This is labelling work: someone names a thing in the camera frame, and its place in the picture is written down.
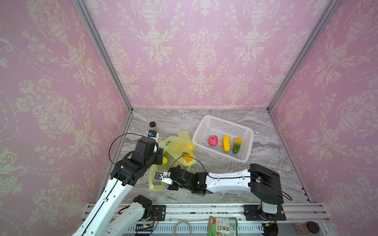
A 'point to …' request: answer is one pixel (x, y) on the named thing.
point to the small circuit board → (144, 227)
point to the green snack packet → (222, 226)
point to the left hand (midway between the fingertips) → (160, 151)
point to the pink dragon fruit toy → (213, 140)
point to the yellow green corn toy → (237, 143)
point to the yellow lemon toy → (165, 160)
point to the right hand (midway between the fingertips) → (164, 173)
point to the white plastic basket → (210, 126)
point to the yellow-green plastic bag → (179, 151)
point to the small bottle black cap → (152, 124)
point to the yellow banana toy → (226, 143)
